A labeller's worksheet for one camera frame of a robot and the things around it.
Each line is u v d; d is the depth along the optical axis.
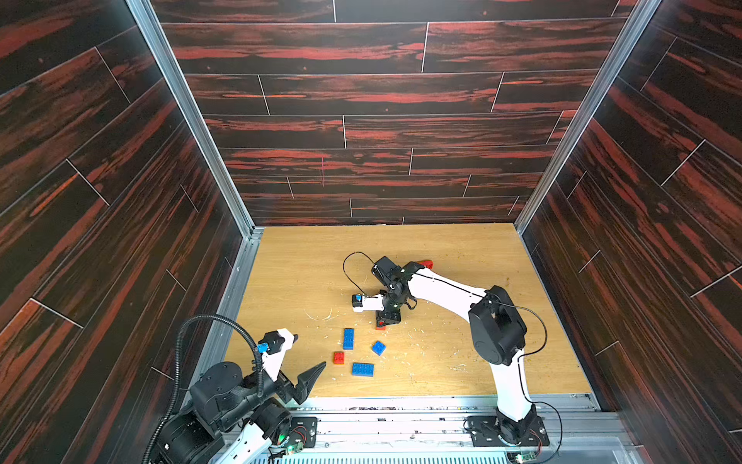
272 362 0.50
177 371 0.49
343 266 0.82
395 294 0.70
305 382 0.52
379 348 0.87
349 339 0.89
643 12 0.66
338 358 0.85
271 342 0.49
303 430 0.73
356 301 0.80
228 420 0.47
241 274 1.11
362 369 0.82
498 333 0.52
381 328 0.89
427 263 1.07
